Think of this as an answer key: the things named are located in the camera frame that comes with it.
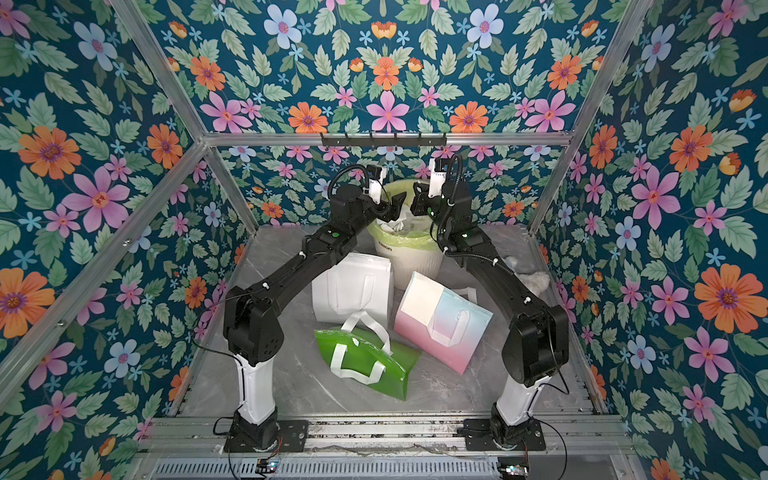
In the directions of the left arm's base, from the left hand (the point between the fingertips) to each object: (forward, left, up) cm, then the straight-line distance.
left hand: (395, 184), depth 80 cm
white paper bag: (-18, +12, -20) cm, 30 cm away
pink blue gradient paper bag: (-31, -10, -21) cm, 39 cm away
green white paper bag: (-39, +11, -17) cm, 44 cm away
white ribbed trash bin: (-13, -2, -17) cm, 22 cm away
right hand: (-1, -9, +2) cm, 9 cm away
